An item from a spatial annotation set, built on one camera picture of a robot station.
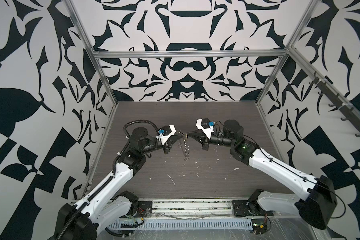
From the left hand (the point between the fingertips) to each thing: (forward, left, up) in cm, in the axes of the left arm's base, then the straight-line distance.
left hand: (181, 130), depth 68 cm
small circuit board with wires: (-34, -35, -30) cm, 58 cm away
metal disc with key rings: (-7, -2, -3) cm, 8 cm away
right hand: (-1, -4, +1) cm, 4 cm away
